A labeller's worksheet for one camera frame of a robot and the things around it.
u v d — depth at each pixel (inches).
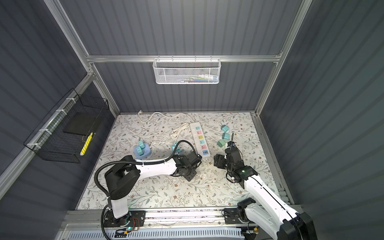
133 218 28.5
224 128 42.7
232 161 25.3
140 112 48.3
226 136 41.1
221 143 39.1
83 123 29.7
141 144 36.9
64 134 28.2
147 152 37.7
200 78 35.9
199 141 40.0
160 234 30.3
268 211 16.6
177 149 37.9
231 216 29.0
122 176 19.9
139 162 20.1
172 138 41.3
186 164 27.0
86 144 27.4
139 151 35.9
